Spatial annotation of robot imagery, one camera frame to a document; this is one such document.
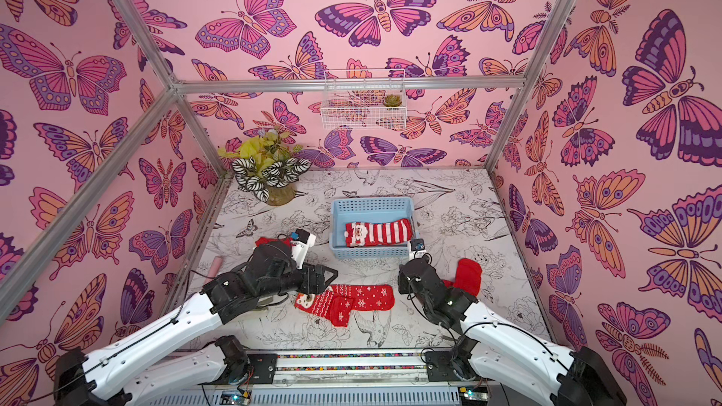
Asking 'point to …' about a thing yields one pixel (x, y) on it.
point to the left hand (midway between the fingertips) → (331, 270)
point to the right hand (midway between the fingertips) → (405, 265)
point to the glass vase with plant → (267, 165)
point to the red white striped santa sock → (359, 234)
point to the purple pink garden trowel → (215, 266)
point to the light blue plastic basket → (346, 210)
